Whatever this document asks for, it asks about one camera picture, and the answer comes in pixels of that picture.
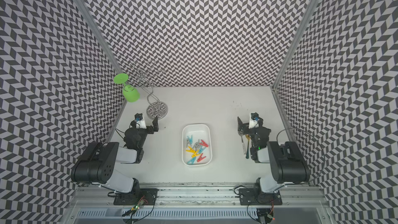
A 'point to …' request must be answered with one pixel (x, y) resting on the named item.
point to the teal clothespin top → (190, 139)
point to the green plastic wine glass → (130, 93)
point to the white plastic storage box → (199, 131)
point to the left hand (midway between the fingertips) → (149, 117)
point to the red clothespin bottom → (200, 158)
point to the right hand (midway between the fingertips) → (245, 117)
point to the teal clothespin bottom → (192, 160)
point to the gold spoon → (248, 137)
